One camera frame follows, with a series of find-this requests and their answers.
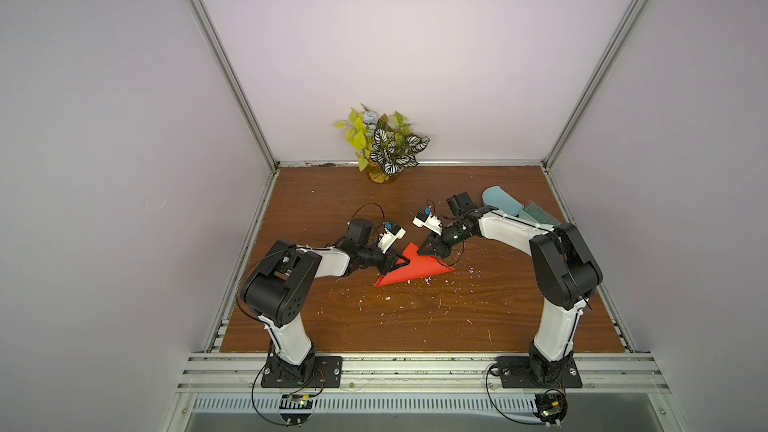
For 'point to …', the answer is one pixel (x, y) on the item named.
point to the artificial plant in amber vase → (383, 146)
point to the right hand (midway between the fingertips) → (420, 245)
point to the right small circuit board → (551, 407)
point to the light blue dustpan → (495, 196)
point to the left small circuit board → (295, 401)
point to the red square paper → (418, 265)
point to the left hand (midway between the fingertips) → (410, 262)
